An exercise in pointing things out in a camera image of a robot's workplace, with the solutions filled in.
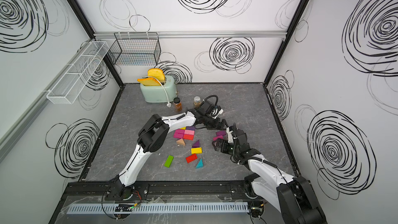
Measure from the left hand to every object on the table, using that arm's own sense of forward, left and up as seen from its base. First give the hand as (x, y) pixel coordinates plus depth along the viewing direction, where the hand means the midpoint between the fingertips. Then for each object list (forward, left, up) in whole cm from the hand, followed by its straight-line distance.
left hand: (224, 128), depth 92 cm
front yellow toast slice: (+22, +45, +17) cm, 53 cm away
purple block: (-4, +19, +6) cm, 21 cm away
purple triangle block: (-9, +16, -3) cm, 18 cm away
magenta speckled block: (-5, +27, -3) cm, 28 cm away
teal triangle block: (-20, +14, -2) cm, 25 cm away
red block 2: (-16, +19, -4) cm, 25 cm away
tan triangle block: (-8, +25, -2) cm, 27 cm away
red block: (-5, +21, -3) cm, 22 cm away
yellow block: (-12, +16, -4) cm, 21 cm away
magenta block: (-4, +3, -2) cm, 6 cm away
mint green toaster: (+20, +43, +7) cm, 48 cm away
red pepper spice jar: (+15, +29, +3) cm, 33 cm away
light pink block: (-1, +20, -3) cm, 21 cm away
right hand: (-10, +3, -1) cm, 11 cm away
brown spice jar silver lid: (+15, +17, +6) cm, 23 cm away
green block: (-19, +31, -4) cm, 36 cm away
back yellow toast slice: (+29, +43, +17) cm, 54 cm away
